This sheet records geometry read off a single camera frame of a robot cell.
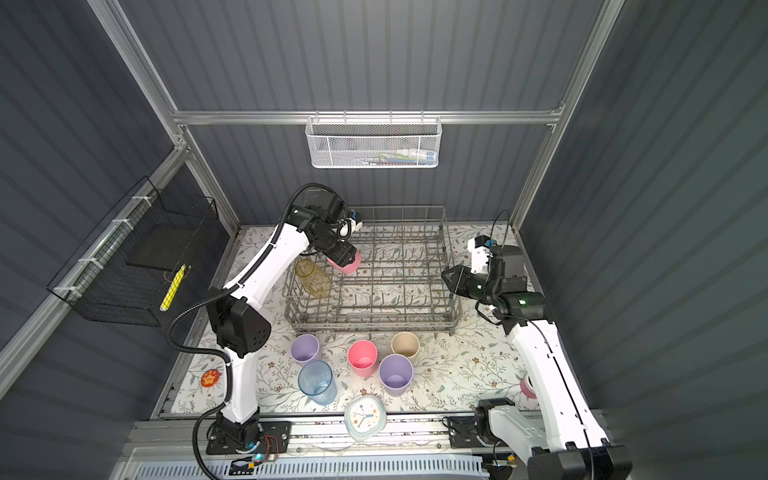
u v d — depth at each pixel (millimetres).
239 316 503
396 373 812
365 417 738
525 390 780
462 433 737
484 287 615
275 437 725
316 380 805
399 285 1018
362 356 848
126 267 717
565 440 381
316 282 1018
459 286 641
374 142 1238
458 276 639
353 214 784
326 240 710
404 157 917
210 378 826
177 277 716
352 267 859
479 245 658
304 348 846
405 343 841
